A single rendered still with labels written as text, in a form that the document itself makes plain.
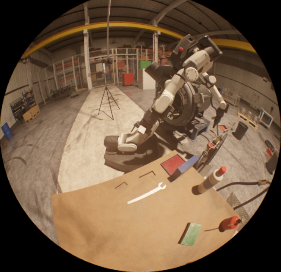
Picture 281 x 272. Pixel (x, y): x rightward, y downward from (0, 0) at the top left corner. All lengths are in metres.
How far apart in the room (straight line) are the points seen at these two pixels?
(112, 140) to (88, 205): 0.70
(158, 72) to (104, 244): 1.05
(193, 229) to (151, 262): 0.25
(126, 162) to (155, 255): 0.86
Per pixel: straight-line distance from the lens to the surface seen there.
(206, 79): 0.99
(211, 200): 0.66
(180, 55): 0.75
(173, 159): 0.67
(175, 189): 0.57
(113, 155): 1.10
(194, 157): 0.58
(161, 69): 0.70
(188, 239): 0.56
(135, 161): 1.00
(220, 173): 0.48
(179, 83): 0.54
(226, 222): 0.66
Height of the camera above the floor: 0.99
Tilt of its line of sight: 37 degrees down
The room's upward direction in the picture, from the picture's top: 1 degrees counter-clockwise
